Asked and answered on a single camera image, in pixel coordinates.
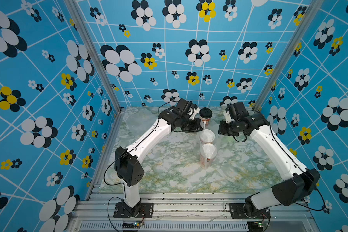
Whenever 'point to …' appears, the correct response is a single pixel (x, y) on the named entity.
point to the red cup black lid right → (205, 114)
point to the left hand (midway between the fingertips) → (205, 127)
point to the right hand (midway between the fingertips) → (221, 129)
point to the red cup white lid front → (207, 136)
